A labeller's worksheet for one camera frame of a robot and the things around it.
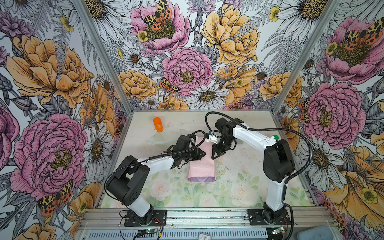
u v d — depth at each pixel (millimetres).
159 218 733
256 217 730
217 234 650
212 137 831
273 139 547
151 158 541
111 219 758
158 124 1044
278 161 506
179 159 698
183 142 716
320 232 681
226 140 746
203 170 818
